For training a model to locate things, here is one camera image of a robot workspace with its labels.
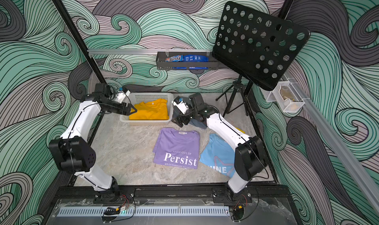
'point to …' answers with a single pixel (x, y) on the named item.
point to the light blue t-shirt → (219, 155)
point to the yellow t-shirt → (155, 110)
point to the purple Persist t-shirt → (177, 147)
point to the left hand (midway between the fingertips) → (131, 108)
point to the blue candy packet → (187, 58)
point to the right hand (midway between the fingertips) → (180, 113)
